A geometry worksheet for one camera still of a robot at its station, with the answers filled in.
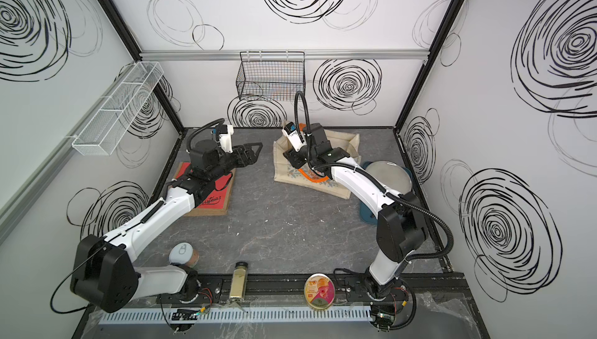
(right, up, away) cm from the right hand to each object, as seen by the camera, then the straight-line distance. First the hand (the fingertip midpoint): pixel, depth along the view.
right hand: (291, 149), depth 83 cm
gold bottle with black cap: (-16, -42, -11) cm, 46 cm away
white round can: (-36, -35, -7) cm, 50 cm away
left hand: (-12, +1, -5) cm, 13 cm away
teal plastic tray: (+30, -26, +8) cm, 40 cm away
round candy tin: (+9, -44, -13) cm, 46 cm away
